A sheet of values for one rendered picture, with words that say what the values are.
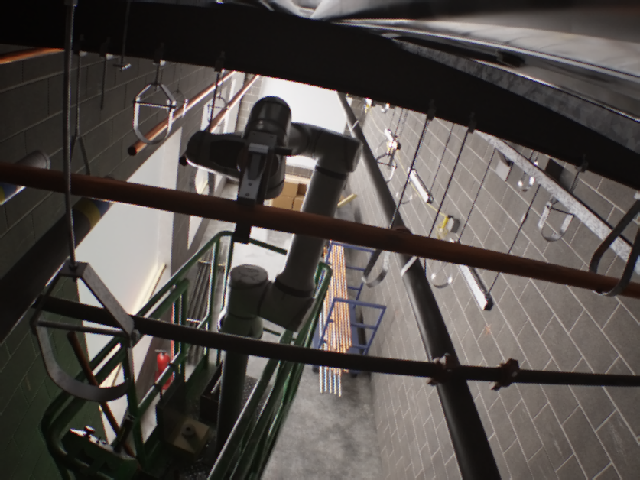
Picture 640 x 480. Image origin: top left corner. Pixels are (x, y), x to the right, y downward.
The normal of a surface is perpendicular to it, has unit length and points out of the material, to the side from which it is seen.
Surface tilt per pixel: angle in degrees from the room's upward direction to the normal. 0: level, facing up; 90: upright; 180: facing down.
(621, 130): 90
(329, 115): 90
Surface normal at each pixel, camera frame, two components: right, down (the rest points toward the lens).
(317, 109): 0.04, 0.51
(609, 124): -0.97, -0.18
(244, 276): 0.11, -0.83
